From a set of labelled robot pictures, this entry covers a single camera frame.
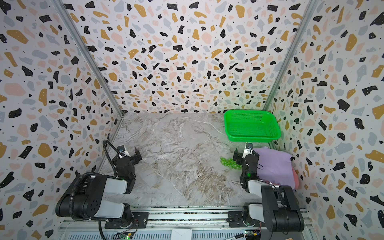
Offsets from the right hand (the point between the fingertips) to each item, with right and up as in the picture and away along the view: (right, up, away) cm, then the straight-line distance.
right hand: (244, 146), depth 89 cm
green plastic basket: (+13, +12, +26) cm, 31 cm away
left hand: (-69, -1, -2) cm, 69 cm away
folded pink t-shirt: (+26, -17, -8) cm, 32 cm away
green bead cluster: (-7, -11, +3) cm, 13 cm away
